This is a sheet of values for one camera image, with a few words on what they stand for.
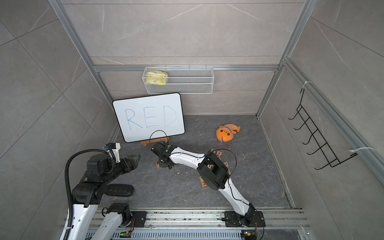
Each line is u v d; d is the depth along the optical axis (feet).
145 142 3.23
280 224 2.42
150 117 3.05
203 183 2.72
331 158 1.97
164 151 2.33
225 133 3.22
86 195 1.48
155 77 2.85
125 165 1.98
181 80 3.31
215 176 1.77
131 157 2.06
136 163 2.16
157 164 2.96
